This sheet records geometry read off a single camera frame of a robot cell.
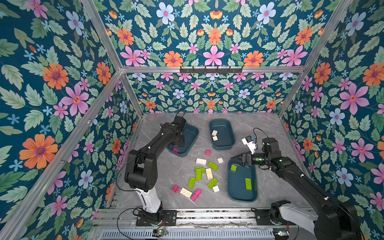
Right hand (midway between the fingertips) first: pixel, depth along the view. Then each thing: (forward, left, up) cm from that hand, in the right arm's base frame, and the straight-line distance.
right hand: (235, 157), depth 77 cm
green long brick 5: (-7, +23, -18) cm, 30 cm away
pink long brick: (+13, +35, -14) cm, 40 cm away
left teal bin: (+28, +26, -16) cm, 41 cm away
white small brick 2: (+7, +6, -16) cm, 18 cm away
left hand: (+15, +32, -4) cm, 35 cm away
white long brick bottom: (-13, +26, -16) cm, 33 cm away
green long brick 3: (-2, +20, -17) cm, 26 cm away
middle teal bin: (+26, +1, -15) cm, 30 cm away
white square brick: (+29, +8, -15) cm, 33 cm away
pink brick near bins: (+12, +14, -15) cm, 24 cm away
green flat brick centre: (0, +17, -16) cm, 23 cm away
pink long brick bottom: (-15, +21, -15) cm, 30 cm away
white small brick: (+24, +8, -16) cm, 30 cm away
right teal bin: (-7, -6, -17) cm, 19 cm away
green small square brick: (+1, -1, -15) cm, 15 cm away
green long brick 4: (-7, +11, -18) cm, 22 cm away
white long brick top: (+6, +18, -16) cm, 24 cm away
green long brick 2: (+3, +11, -17) cm, 20 cm away
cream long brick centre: (-2, +13, -15) cm, 20 cm away
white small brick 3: (-11, +10, -16) cm, 22 cm away
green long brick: (-8, -9, -17) cm, 21 cm away
